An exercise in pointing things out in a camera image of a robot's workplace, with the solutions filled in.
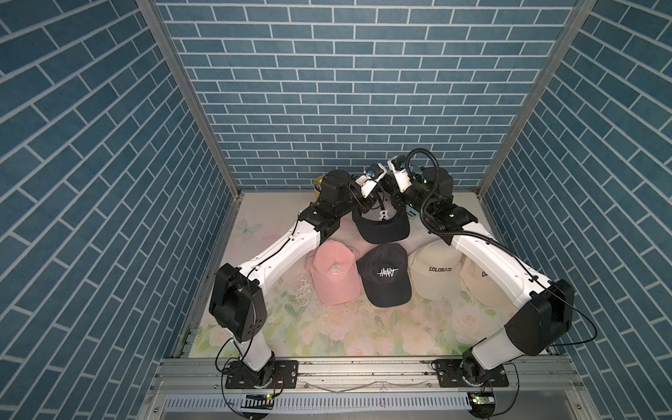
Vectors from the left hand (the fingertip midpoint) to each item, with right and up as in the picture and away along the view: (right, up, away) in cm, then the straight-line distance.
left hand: (385, 182), depth 75 cm
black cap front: (+2, -30, +14) cm, 33 cm away
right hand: (+2, +1, +1) cm, 3 cm away
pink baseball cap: (-16, -27, +14) cm, 34 cm away
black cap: (+1, -12, +12) cm, 17 cm away
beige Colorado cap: (+19, -28, +13) cm, 37 cm away
